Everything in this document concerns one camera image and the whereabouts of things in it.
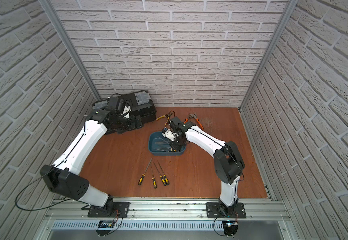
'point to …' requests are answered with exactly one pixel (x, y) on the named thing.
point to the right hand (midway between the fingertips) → (177, 145)
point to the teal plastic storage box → (158, 145)
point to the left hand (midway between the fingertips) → (139, 123)
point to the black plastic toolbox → (138, 103)
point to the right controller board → (230, 227)
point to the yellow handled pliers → (169, 113)
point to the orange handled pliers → (195, 116)
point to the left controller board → (105, 224)
